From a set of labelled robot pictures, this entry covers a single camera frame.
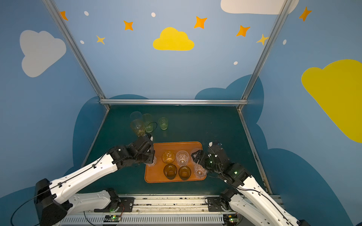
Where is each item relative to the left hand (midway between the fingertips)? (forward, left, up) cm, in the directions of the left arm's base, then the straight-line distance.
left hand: (155, 155), depth 77 cm
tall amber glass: (+25, +17, -7) cm, 31 cm away
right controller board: (-28, -40, -16) cm, 51 cm away
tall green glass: (+31, +11, -9) cm, 34 cm away
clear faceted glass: (+5, -15, -14) cm, 21 cm away
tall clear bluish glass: (+31, +19, -2) cm, 37 cm away
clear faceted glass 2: (+8, -23, -8) cm, 26 cm away
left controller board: (-28, +20, -15) cm, 37 cm away
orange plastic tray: (-1, -10, -8) cm, 13 cm away
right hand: (-1, -23, +3) cm, 23 cm away
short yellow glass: (+5, -6, -14) cm, 16 cm away
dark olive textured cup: (-4, -8, -12) cm, 15 cm away
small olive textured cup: (-4, -16, -15) cm, 22 cm away
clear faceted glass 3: (-4, -26, -15) cm, 30 cm away
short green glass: (+33, 0, -12) cm, 35 cm away
